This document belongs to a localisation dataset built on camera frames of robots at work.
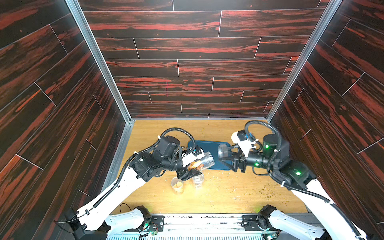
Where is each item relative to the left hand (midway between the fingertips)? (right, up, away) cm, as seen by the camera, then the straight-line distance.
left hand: (197, 166), depth 64 cm
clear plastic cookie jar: (+2, +2, -7) cm, 7 cm away
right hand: (+11, +7, -3) cm, 14 cm away
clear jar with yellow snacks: (-10, -14, +15) cm, 23 cm away
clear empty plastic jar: (+1, -12, +16) cm, 20 cm away
